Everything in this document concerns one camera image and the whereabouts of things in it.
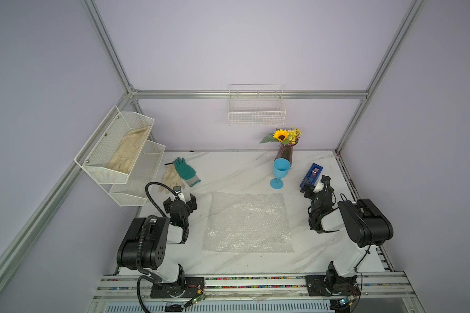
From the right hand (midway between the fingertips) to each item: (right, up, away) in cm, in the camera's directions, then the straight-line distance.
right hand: (316, 182), depth 95 cm
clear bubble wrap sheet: (-34, -19, -5) cm, 39 cm away
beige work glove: (-77, +2, +12) cm, 78 cm away
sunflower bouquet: (-16, +22, -2) cm, 27 cm away
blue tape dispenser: (0, +3, +5) cm, 6 cm away
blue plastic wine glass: (-18, +7, -2) cm, 19 cm away
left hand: (-67, -8, -1) cm, 68 cm away
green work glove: (-69, +5, +15) cm, 71 cm away
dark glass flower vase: (-14, +16, +5) cm, 22 cm away
